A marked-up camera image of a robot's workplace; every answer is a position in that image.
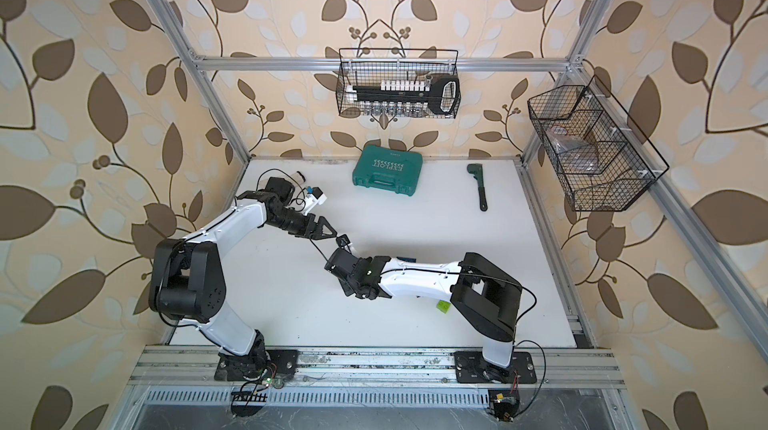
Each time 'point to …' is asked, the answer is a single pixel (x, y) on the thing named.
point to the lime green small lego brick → (443, 306)
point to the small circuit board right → (504, 403)
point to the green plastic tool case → (388, 169)
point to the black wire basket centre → (355, 78)
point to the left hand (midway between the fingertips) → (321, 229)
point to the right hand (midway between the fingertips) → (351, 272)
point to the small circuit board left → (248, 403)
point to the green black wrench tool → (477, 170)
